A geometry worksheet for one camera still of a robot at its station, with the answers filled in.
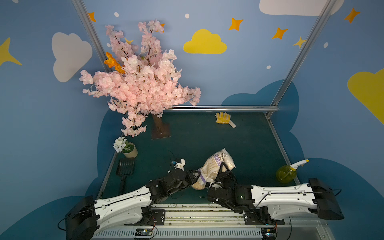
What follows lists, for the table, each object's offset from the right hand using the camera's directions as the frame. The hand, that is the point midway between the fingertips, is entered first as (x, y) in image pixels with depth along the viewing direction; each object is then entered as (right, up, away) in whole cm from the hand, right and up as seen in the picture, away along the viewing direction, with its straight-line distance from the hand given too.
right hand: (229, 162), depth 73 cm
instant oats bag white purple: (-9, -3, 0) cm, 10 cm away
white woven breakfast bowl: (-15, -16, +9) cm, 24 cm away
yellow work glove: (+7, +25, +46) cm, 52 cm away
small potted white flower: (-60, +6, +14) cm, 62 cm away
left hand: (-14, -6, +3) cm, 15 cm away
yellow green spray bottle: (+34, -9, +9) cm, 36 cm away
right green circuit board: (+20, -35, -1) cm, 40 cm away
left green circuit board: (-42, -34, -1) cm, 54 cm away
